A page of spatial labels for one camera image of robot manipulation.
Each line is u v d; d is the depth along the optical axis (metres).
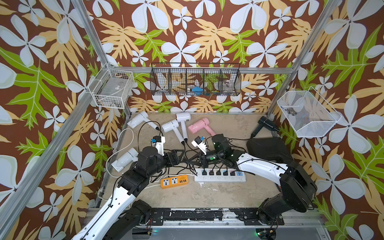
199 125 1.07
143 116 1.11
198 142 0.69
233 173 0.85
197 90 0.93
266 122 1.11
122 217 0.57
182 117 1.13
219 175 0.86
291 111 0.86
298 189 0.43
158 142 0.63
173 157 0.62
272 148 0.93
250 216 0.73
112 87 0.86
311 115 0.80
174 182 0.83
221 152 0.65
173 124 1.07
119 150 0.99
